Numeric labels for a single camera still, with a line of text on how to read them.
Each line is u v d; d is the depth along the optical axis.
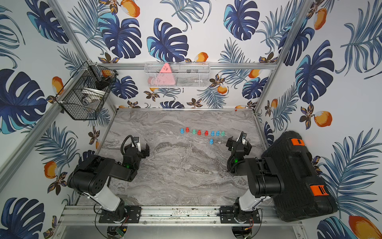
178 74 0.93
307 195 0.58
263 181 0.44
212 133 1.05
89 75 0.90
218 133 1.05
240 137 0.81
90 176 0.47
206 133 1.06
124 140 0.68
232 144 0.87
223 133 1.05
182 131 1.06
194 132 1.06
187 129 1.07
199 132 1.05
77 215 0.76
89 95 0.89
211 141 1.00
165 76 0.90
